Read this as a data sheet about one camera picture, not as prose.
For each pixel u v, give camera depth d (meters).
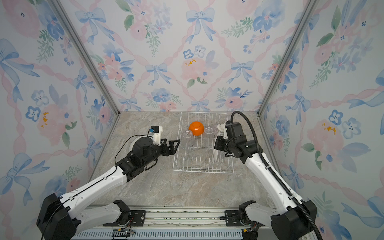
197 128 1.04
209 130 0.97
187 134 0.95
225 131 0.61
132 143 1.00
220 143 0.68
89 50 0.87
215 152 0.79
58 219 0.38
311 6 0.69
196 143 1.00
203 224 0.73
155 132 0.65
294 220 0.37
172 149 0.68
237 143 0.56
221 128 1.00
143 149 0.56
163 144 0.66
